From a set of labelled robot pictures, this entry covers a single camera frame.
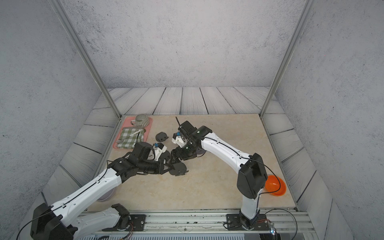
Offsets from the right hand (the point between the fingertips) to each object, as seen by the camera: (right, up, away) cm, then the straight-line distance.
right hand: (178, 161), depth 76 cm
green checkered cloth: (-38, +9, +31) cm, 50 cm away
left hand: (-2, -4, -2) cm, 5 cm away
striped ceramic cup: (-31, +22, +37) cm, 53 cm away
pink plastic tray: (-45, +20, +41) cm, 64 cm away
